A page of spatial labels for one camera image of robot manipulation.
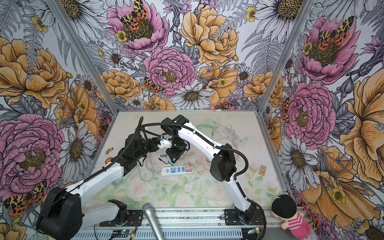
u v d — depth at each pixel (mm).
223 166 531
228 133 1064
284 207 705
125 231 711
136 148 654
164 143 755
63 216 407
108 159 941
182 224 731
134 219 730
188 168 849
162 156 793
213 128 1105
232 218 733
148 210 734
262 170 893
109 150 992
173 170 874
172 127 596
